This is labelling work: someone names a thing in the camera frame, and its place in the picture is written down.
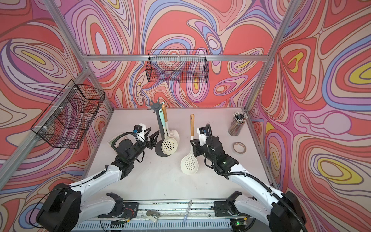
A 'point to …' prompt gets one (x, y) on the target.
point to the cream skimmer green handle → (169, 146)
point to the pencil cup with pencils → (237, 123)
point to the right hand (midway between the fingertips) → (192, 144)
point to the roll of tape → (239, 148)
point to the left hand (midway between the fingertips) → (156, 131)
